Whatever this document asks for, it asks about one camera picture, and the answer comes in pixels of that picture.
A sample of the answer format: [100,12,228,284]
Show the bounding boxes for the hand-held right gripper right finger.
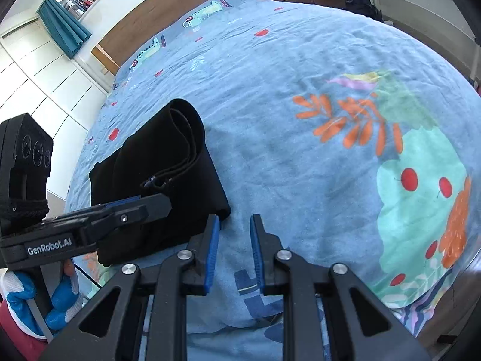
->
[250,214,431,361]

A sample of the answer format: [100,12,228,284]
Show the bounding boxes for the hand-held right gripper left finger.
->
[39,214,220,361]

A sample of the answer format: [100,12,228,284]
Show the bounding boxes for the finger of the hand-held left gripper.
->
[92,196,142,210]
[81,193,173,249]

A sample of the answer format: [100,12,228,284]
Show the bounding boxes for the black pants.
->
[89,98,231,267]

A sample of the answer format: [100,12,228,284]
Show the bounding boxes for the person's left forearm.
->
[0,301,49,361]

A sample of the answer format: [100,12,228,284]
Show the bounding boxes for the person's left hand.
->
[0,260,82,341]

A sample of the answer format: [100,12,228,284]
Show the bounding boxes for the blue printed blanket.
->
[64,0,481,361]

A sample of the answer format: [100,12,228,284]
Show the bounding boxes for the white wardrobe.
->
[0,19,113,204]

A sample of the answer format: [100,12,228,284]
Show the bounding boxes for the short teal curtain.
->
[38,0,92,60]

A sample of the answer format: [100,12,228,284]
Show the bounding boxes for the wooden headboard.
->
[91,0,271,76]

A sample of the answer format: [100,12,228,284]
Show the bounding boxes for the black cable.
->
[73,261,102,291]

